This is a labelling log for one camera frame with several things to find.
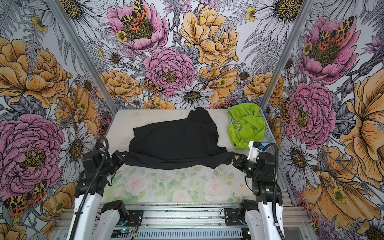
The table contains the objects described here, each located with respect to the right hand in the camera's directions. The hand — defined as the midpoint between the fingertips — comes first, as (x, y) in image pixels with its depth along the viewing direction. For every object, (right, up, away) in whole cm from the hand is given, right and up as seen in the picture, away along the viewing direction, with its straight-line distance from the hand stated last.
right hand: (230, 158), depth 73 cm
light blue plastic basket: (+32, +7, +28) cm, 43 cm away
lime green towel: (+20, +16, +35) cm, 43 cm away
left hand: (-51, 0, +5) cm, 51 cm away
